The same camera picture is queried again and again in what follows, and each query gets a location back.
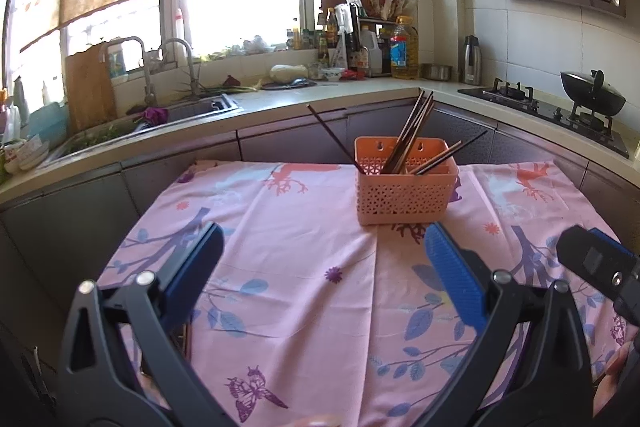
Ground dark base cabinets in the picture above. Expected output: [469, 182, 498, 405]
[1, 105, 639, 349]

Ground black wok with lid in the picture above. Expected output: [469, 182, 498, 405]
[561, 69, 626, 116]

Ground black gas stove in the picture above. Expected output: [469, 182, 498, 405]
[459, 78, 629, 158]

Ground upright dark chopstick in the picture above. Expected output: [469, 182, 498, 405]
[411, 130, 487, 176]

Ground pink perforated utensil basket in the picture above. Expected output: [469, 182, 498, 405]
[354, 136, 459, 225]

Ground low lying brown chopstick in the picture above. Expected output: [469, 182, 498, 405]
[410, 141, 462, 176]

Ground pink floral tablecloth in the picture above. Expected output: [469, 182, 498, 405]
[96, 159, 632, 427]

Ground brown chopstick in bundle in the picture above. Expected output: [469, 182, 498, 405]
[381, 89, 426, 174]

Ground steel thermos kettle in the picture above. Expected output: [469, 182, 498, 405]
[462, 35, 482, 86]

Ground small steel bowl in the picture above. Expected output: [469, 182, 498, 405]
[420, 63, 454, 81]

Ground stainless steel sink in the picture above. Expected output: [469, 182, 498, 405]
[38, 94, 243, 173]

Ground wooden cutting board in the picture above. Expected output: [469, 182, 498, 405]
[64, 44, 117, 133]

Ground tall chrome faucet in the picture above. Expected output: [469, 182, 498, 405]
[102, 34, 158, 106]

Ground yellow cooking oil bottle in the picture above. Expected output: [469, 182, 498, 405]
[390, 15, 420, 80]

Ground green onions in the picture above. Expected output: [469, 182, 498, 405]
[175, 80, 262, 100]

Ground short chrome faucet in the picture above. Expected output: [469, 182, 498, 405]
[160, 37, 201, 100]

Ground lone leaning dark chopstick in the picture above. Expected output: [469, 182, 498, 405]
[306, 104, 366, 176]

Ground white plastic jug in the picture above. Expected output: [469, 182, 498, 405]
[360, 25, 383, 77]

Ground blue white ceramic bowl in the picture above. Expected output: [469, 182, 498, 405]
[320, 67, 345, 82]

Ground snack bags on rack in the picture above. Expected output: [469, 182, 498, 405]
[346, 0, 416, 22]

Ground white radish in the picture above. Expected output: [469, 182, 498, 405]
[269, 64, 308, 84]

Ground dark round plate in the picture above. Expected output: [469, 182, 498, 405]
[260, 78, 317, 91]

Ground dark sauce bottle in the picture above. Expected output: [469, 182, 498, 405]
[324, 6, 338, 49]

